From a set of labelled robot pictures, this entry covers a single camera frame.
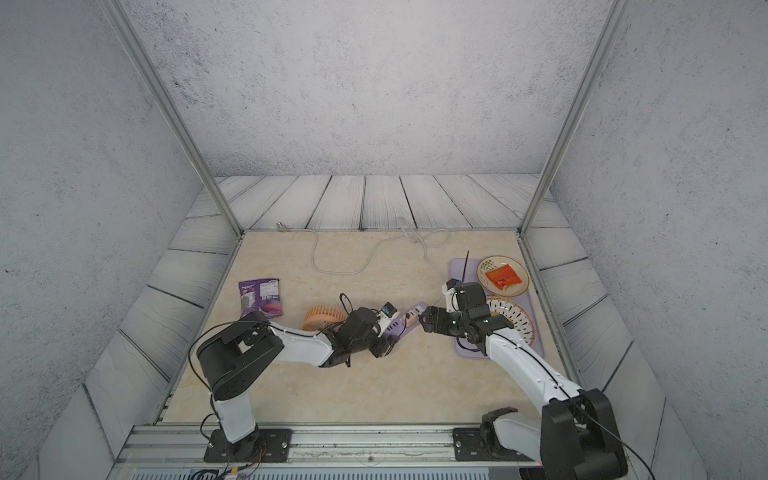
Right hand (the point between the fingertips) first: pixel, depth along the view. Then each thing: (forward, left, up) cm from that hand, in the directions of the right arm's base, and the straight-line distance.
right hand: (432, 319), depth 84 cm
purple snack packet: (+12, +55, -6) cm, 56 cm away
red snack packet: (+21, -27, -9) cm, 35 cm away
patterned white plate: (+7, -27, -10) cm, 30 cm away
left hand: (-1, +10, -8) cm, 13 cm away
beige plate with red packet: (+27, -24, -8) cm, 37 cm away
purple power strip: (+1, +6, -2) cm, 7 cm away
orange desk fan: (-1, +30, +3) cm, 30 cm away
